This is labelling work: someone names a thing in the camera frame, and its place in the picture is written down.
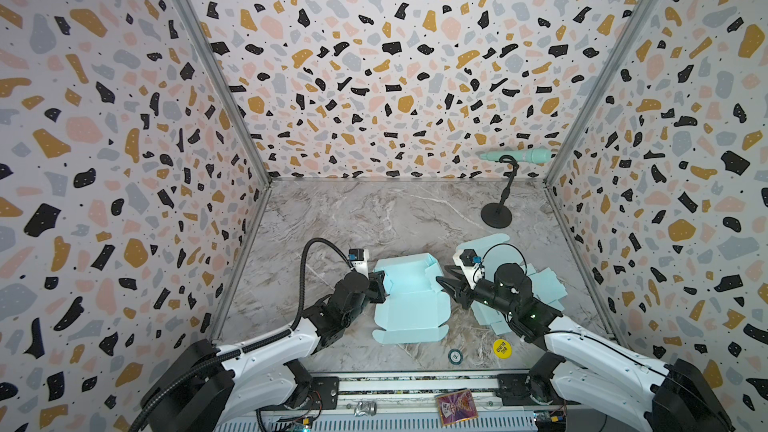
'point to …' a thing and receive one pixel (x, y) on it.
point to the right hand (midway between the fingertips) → (443, 270)
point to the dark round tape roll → (455, 356)
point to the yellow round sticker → (502, 348)
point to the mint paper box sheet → (417, 306)
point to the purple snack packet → (456, 407)
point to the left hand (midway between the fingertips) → (391, 270)
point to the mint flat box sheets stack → (493, 251)
